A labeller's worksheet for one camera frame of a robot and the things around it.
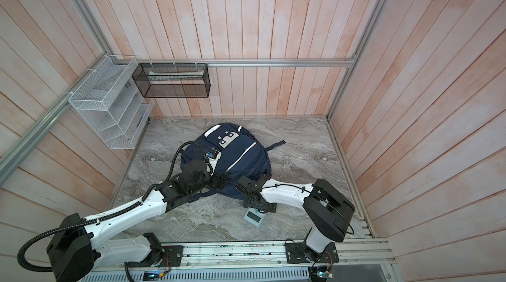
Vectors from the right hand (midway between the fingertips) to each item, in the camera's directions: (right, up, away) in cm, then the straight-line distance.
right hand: (257, 205), depth 87 cm
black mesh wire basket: (-46, +62, +18) cm, 79 cm away
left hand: (-15, +17, -7) cm, 24 cm away
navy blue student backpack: (-14, +27, +6) cm, 31 cm away
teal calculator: (-2, -3, -5) cm, 6 cm away
